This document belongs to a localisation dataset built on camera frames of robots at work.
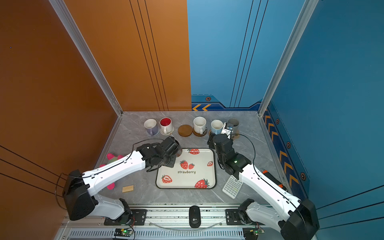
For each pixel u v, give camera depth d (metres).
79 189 0.40
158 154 0.57
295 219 0.38
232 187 0.82
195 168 0.90
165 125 1.05
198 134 1.05
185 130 1.08
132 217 0.72
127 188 0.81
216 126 1.02
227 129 0.64
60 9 0.70
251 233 0.71
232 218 0.73
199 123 1.05
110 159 0.89
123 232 0.71
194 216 0.73
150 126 1.06
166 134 1.05
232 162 0.54
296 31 0.78
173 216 0.76
